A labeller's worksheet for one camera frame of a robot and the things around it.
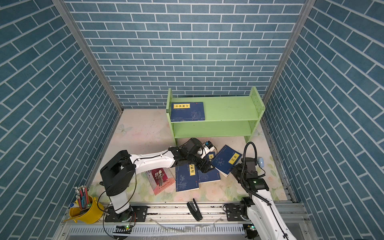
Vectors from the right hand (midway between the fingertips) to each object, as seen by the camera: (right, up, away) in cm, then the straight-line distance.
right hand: (231, 166), depth 85 cm
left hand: (-12, +2, -3) cm, 13 cm away
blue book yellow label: (-26, -6, 0) cm, 26 cm away
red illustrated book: (-41, -7, 0) cm, 42 cm away
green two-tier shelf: (+3, +30, +36) cm, 47 cm away
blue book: (-2, +3, +7) cm, 8 cm away
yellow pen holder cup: (-67, -16, -18) cm, 71 cm away
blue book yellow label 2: (-11, +4, +8) cm, 14 cm away
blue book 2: (-26, +31, -4) cm, 41 cm away
